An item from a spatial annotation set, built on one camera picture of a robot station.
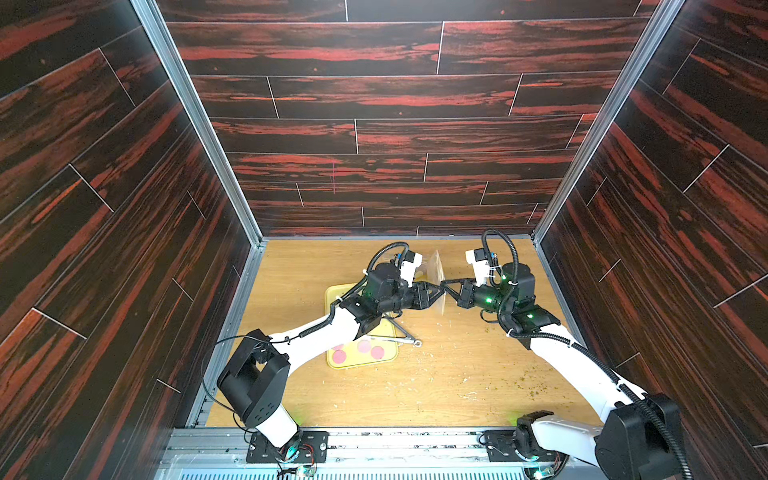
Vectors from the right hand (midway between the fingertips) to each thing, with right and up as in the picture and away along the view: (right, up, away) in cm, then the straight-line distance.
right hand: (446, 280), depth 79 cm
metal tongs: (-9, -19, +12) cm, 24 cm away
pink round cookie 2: (-19, -23, +12) cm, 32 cm away
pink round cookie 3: (-30, -24, +11) cm, 40 cm away
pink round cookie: (-23, -21, +12) cm, 33 cm away
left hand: (-1, -3, -4) cm, 5 cm away
